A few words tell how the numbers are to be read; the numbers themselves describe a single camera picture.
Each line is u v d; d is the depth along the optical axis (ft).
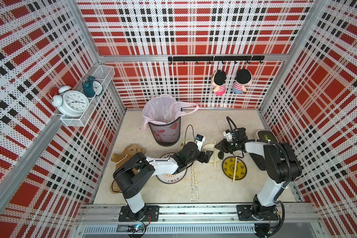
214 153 3.06
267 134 3.22
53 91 1.89
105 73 3.13
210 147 3.12
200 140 2.51
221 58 2.91
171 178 2.77
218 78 3.14
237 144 2.46
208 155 2.56
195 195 2.62
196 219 2.41
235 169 2.88
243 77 3.04
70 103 2.02
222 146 2.84
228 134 3.04
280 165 1.63
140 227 2.26
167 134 2.84
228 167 2.92
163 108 3.14
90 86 2.32
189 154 2.19
